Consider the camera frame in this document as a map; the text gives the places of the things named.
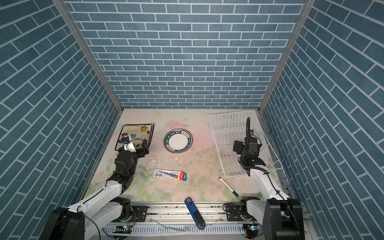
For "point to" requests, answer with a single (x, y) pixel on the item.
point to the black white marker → (228, 186)
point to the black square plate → (137, 132)
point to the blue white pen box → (169, 174)
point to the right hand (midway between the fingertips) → (245, 141)
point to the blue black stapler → (195, 213)
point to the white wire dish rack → (228, 127)
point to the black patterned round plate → (178, 140)
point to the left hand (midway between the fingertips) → (138, 140)
